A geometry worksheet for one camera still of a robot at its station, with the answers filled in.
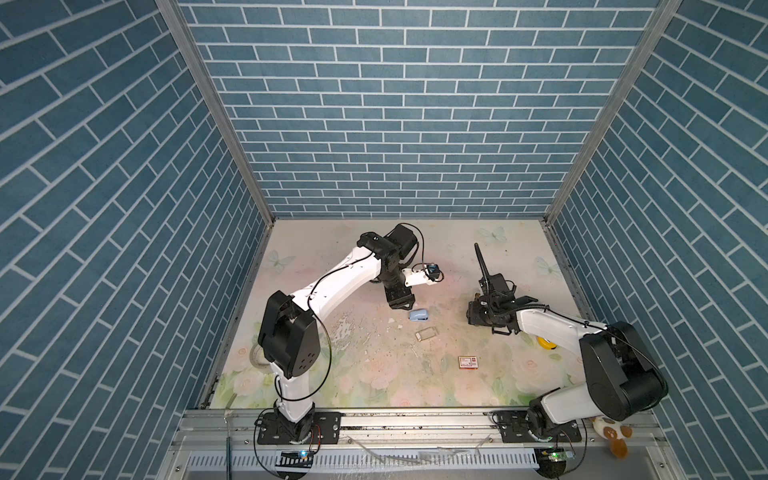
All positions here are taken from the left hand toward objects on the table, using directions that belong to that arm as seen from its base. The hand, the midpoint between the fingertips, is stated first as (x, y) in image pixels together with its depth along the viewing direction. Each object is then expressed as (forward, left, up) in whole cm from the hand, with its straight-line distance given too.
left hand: (406, 295), depth 83 cm
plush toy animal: (-33, -49, -8) cm, 59 cm away
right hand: (+1, -21, -11) cm, 24 cm away
